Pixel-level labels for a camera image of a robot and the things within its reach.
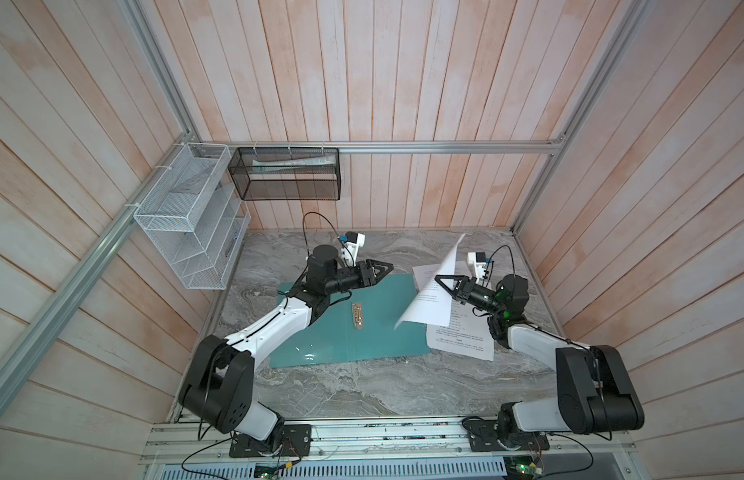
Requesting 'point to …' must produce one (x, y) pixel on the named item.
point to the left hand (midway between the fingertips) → (390, 274)
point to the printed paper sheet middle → (466, 334)
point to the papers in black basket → (262, 167)
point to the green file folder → (331, 338)
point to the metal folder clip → (357, 316)
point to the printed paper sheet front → (432, 304)
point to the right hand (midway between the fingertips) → (436, 280)
